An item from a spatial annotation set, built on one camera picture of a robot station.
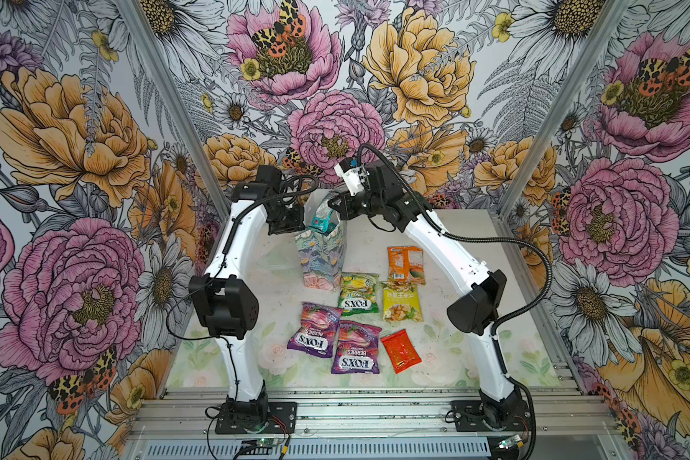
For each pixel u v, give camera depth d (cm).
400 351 85
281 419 73
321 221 79
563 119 92
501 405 63
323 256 86
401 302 94
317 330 87
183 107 91
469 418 73
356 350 82
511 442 72
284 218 74
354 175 71
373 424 75
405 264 102
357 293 94
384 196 63
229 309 51
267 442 71
